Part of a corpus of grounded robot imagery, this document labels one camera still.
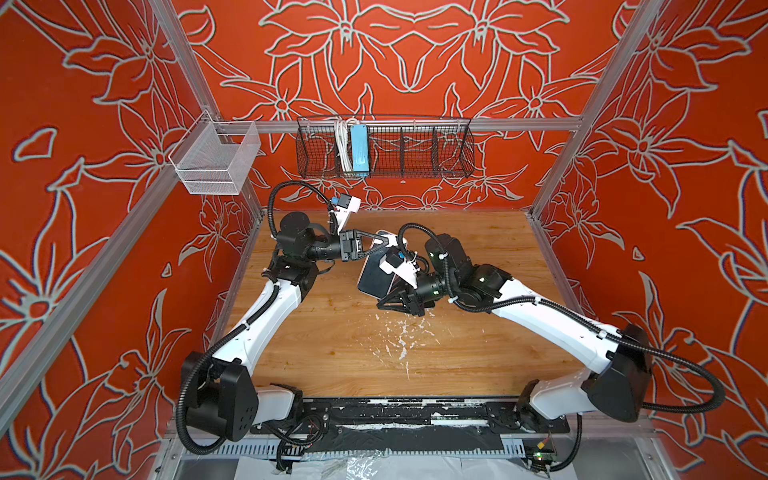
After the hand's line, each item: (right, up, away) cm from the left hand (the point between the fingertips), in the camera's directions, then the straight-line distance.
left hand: (385, 245), depth 63 cm
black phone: (-3, -8, +1) cm, 8 cm away
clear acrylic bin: (-54, +28, +30) cm, 68 cm away
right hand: (-2, -13, +2) cm, 13 cm away
